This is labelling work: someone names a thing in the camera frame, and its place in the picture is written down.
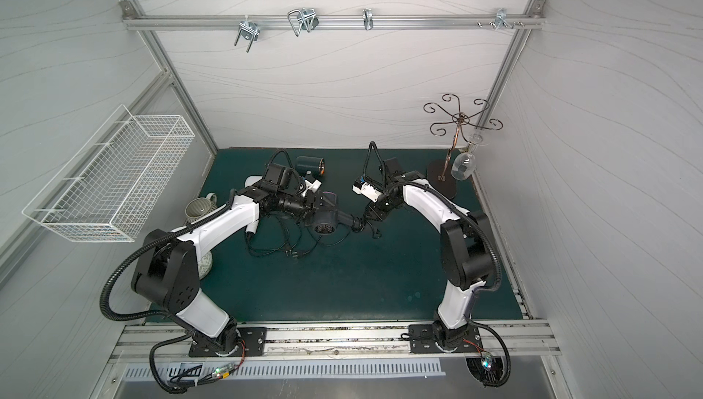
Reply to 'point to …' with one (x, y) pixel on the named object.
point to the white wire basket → (102, 192)
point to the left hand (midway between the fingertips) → (334, 216)
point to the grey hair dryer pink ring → (327, 214)
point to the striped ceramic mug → (200, 207)
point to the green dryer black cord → (289, 249)
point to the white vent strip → (358, 368)
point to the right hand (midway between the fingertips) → (370, 210)
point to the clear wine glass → (464, 165)
